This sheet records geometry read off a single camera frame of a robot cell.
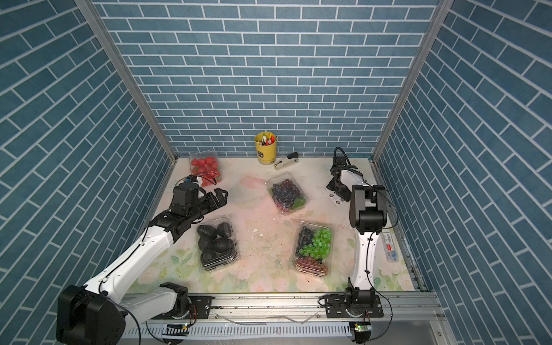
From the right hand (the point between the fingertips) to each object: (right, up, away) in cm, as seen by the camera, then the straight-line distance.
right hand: (339, 192), depth 107 cm
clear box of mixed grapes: (-17, -20, -26) cm, 37 cm away
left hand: (-50, +1, -25) cm, 56 cm away
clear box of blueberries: (-27, 0, -10) cm, 29 cm away
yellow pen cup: (-37, +23, +2) cm, 44 cm away
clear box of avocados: (-54, -18, -24) cm, 62 cm away
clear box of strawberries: (-69, +14, +6) cm, 71 cm away
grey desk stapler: (-24, +18, +9) cm, 31 cm away
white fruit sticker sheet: (-2, -3, -4) cm, 5 cm away
